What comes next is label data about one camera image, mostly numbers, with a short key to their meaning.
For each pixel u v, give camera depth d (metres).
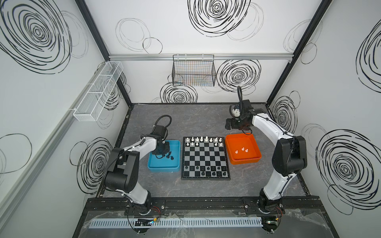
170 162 0.88
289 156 0.48
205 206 0.75
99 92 0.72
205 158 0.89
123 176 0.45
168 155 0.91
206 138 0.95
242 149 0.94
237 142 0.96
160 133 0.76
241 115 0.76
